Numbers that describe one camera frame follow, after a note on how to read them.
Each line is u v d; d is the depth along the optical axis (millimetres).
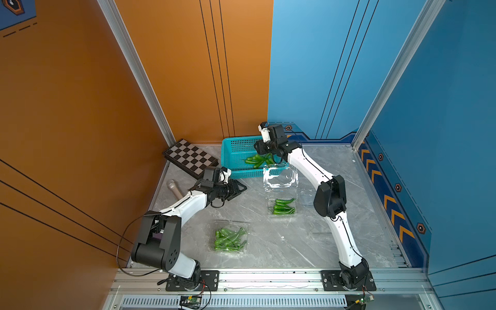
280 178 1040
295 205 940
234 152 1160
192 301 714
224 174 849
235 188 777
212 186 711
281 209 892
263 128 854
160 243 440
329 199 616
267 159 1087
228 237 808
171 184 990
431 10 696
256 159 1058
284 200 956
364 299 696
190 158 1087
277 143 764
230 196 791
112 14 704
